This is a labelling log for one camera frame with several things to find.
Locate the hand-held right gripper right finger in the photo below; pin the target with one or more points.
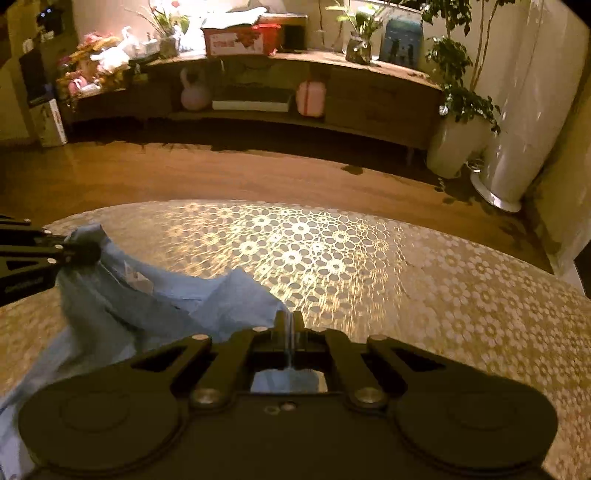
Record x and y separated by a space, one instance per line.
298 341

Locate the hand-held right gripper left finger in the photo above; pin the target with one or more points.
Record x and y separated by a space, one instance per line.
282 341

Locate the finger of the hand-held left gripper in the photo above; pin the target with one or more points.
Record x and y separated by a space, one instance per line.
85 253

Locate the light blue shirt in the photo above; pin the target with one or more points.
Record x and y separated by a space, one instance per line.
138 304

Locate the lace tablecloth table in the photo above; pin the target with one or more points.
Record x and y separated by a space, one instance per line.
415 300

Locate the white carton box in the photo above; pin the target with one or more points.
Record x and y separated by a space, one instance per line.
48 122

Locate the flower bouquet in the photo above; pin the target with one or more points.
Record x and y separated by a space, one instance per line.
97 62

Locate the pink rabbit-shaped vase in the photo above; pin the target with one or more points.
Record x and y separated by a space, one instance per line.
194 94

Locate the flat white box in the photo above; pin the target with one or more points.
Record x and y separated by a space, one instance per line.
251 101

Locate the flowering potted plant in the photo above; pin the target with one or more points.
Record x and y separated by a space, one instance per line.
168 27

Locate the pink container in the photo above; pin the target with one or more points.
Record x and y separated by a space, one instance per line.
310 98

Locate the wooden media console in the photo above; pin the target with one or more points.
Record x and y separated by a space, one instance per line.
369 101

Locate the red and white cardboard box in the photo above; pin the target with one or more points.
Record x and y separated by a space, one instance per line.
240 41

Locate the small plant in glass vase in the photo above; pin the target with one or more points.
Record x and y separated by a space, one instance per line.
359 48

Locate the black box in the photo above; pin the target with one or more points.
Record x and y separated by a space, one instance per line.
293 37

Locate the blue picture board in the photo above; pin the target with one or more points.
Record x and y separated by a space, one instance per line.
401 44

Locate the white cylindrical air conditioner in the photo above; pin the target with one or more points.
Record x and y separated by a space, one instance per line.
521 115

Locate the tall green houseplant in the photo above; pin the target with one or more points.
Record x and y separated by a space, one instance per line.
457 55

